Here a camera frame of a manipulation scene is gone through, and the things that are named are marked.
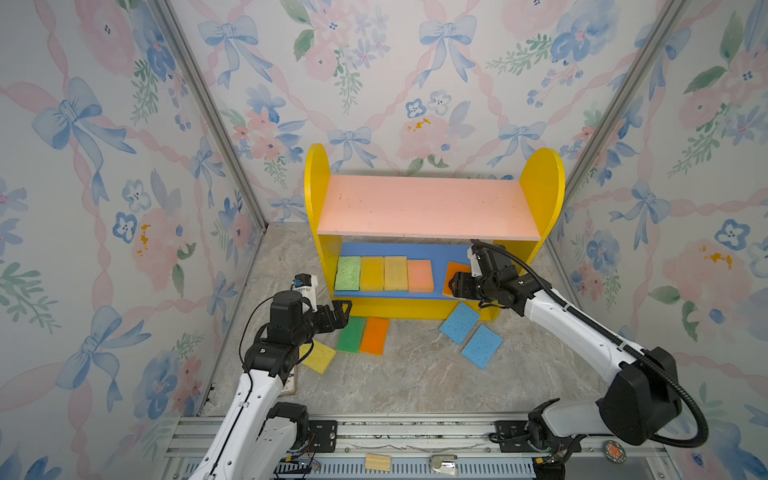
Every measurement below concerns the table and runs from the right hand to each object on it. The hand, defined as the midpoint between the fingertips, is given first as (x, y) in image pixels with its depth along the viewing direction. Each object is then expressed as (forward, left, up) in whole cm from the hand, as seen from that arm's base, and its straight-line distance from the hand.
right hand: (457, 282), depth 84 cm
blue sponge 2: (-13, -8, -15) cm, 22 cm away
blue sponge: (-5, -2, -15) cm, 16 cm away
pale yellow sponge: (+3, +18, 0) cm, 18 cm away
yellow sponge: (-17, +39, -14) cm, 45 cm away
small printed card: (-24, +46, -14) cm, 54 cm away
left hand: (-9, +33, +3) cm, 34 cm away
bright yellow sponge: (+3, +24, 0) cm, 25 cm away
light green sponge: (+2, +31, 0) cm, 31 cm away
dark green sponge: (-11, +31, -15) cm, 36 cm away
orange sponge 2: (-10, +24, -15) cm, 30 cm away
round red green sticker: (-38, -35, -16) cm, 54 cm away
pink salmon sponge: (+2, +10, 0) cm, 11 cm away
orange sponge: (+4, +1, 0) cm, 5 cm away
